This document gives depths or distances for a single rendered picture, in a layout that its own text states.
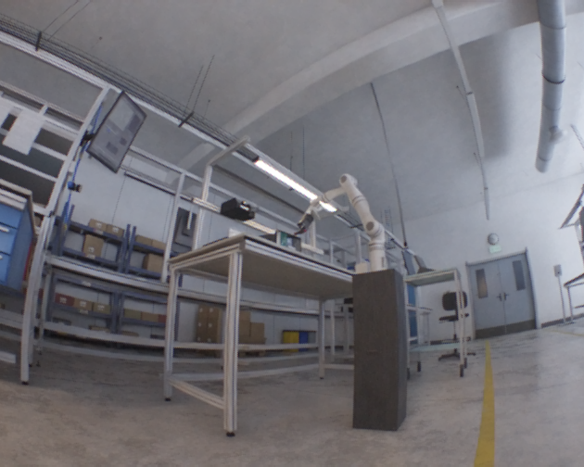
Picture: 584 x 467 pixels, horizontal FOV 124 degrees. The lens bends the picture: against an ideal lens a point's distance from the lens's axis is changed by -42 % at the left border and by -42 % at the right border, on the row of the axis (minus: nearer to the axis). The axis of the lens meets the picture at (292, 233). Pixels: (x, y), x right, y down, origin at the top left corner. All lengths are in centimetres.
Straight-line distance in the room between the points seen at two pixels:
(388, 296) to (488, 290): 666
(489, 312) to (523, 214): 285
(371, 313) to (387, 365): 28
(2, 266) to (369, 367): 170
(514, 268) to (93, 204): 983
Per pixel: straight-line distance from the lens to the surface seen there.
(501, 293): 797
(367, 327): 143
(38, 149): 219
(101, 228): 499
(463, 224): 832
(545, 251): 824
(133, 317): 498
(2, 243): 126
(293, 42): 371
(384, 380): 143
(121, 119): 201
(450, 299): 421
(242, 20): 361
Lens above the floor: 53
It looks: 21 degrees up
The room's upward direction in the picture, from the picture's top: 1 degrees clockwise
